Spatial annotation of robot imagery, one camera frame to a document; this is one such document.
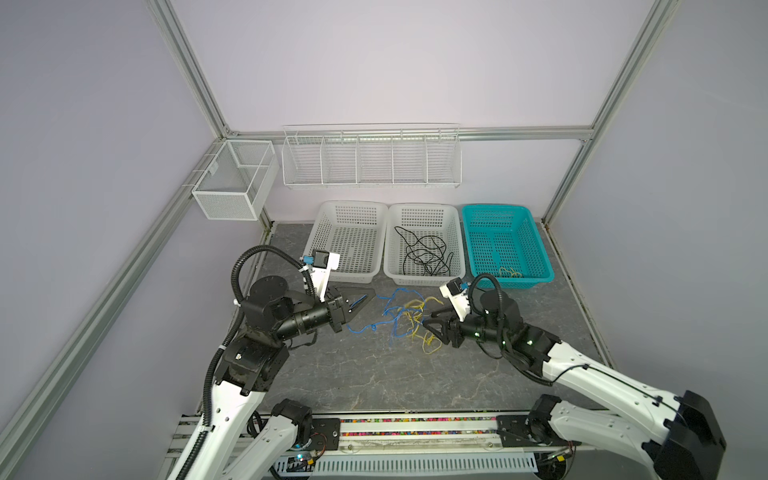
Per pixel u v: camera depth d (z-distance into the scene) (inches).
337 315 20.1
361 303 22.7
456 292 25.6
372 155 39.0
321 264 20.5
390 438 29.2
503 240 45.4
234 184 36.7
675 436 15.4
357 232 45.7
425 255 42.9
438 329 26.4
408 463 27.9
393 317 37.0
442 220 45.5
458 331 25.7
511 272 40.9
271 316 18.0
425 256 42.9
